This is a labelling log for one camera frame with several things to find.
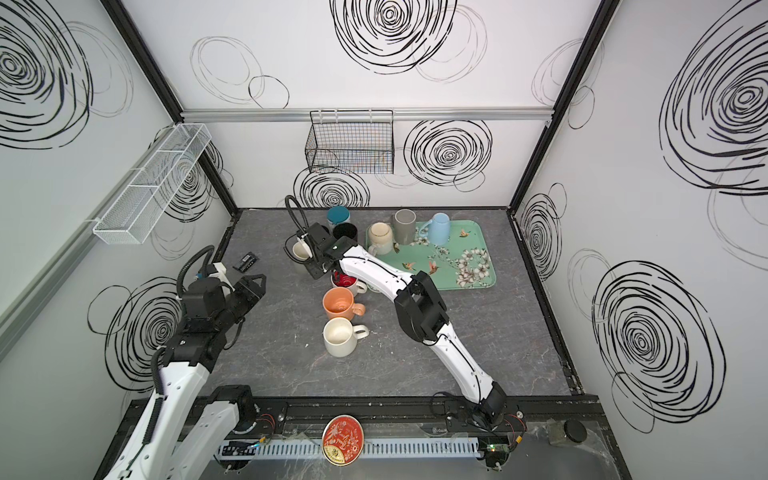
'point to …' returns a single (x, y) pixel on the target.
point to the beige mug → (380, 236)
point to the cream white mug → (342, 280)
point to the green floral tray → (464, 262)
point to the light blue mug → (438, 229)
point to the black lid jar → (566, 433)
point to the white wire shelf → (126, 220)
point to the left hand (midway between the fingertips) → (265, 279)
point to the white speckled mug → (340, 336)
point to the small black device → (246, 262)
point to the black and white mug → (345, 230)
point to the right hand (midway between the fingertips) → (310, 263)
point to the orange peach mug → (339, 302)
